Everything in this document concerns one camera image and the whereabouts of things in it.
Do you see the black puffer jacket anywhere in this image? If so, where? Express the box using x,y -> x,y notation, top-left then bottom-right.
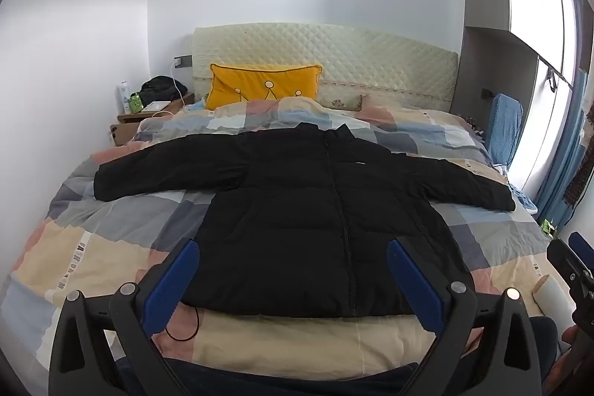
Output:
94,124 -> 515,318

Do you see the person's right hand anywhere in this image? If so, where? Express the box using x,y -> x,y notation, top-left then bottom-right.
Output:
560,325 -> 579,354

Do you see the white paper roll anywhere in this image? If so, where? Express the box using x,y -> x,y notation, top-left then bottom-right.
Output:
532,274 -> 576,333

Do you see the green package by window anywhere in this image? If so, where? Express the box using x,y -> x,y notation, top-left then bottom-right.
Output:
541,219 -> 557,238

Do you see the blue curtain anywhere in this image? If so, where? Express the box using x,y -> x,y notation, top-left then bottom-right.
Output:
534,69 -> 589,235

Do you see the blue cloth by bed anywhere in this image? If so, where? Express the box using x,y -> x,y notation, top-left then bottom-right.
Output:
493,164 -> 539,215

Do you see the plaid patchwork duvet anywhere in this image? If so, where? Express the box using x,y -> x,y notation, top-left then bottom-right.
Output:
1,98 -> 555,395

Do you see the blue towel on chair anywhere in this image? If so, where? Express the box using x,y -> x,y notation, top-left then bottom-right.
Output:
484,94 -> 523,176

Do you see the wooden nightstand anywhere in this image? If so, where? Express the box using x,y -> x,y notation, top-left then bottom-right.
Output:
110,94 -> 195,147

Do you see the white box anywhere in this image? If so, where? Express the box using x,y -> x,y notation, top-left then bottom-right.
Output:
142,101 -> 170,112

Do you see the white spray bottle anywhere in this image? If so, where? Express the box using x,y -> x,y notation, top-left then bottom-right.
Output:
119,81 -> 131,115

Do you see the black bag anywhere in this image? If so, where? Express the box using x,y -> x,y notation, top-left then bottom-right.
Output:
138,75 -> 187,106

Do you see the cream floral pillow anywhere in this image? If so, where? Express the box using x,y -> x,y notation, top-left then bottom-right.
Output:
316,81 -> 372,112

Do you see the yellow crown cushion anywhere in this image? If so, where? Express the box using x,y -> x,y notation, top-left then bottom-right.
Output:
205,63 -> 323,111

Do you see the cream quilted headboard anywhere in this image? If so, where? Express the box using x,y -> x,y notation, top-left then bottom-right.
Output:
191,22 -> 458,112

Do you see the black hair tie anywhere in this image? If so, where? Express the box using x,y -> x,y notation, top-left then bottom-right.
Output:
164,304 -> 200,344

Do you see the white charging cable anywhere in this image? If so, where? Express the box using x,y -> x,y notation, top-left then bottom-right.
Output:
143,61 -> 186,119

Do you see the wall socket with charger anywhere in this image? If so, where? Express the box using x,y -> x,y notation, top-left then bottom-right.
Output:
173,55 -> 192,68

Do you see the grey wall cabinet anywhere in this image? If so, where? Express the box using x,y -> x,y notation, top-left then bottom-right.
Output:
452,0 -> 581,188

